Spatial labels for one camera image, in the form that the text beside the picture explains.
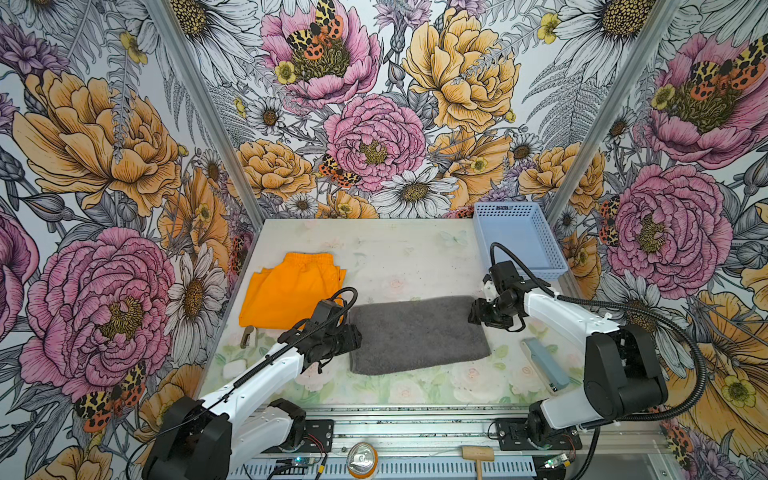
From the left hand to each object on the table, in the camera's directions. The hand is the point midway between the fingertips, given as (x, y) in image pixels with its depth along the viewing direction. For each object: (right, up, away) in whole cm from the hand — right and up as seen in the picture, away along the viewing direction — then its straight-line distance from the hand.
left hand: (351, 348), depth 85 cm
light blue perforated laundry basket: (+64, +36, +35) cm, 81 cm away
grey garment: (+18, +3, +4) cm, 19 cm away
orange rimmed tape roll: (+6, -15, -23) cm, 28 cm away
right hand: (+37, +5, +2) cm, 37 cm away
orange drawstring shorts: (-21, +14, +10) cm, 27 cm away
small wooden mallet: (+32, -20, -15) cm, 40 cm away
